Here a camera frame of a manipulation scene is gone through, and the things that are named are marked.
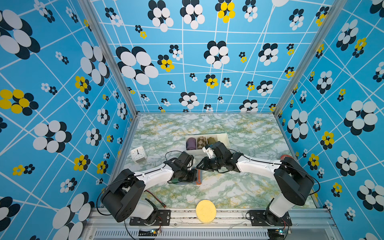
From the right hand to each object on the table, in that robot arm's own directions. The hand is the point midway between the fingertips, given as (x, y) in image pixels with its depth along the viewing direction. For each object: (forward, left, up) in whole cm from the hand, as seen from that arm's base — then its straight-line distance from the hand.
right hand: (198, 168), depth 83 cm
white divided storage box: (+24, -16, -4) cm, 29 cm away
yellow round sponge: (-21, -4, -4) cm, 22 cm away
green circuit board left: (-29, +21, -7) cm, 37 cm away
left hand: (-4, 0, -6) cm, 7 cm away
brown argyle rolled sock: (+19, -2, -1) cm, 19 cm away
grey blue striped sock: (-3, 0, -5) cm, 6 cm away
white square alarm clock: (+11, +38, -3) cm, 40 cm away
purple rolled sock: (+17, +5, -2) cm, 18 cm away
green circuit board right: (-29, -37, -10) cm, 48 cm away
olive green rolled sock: (+20, -8, -1) cm, 21 cm away
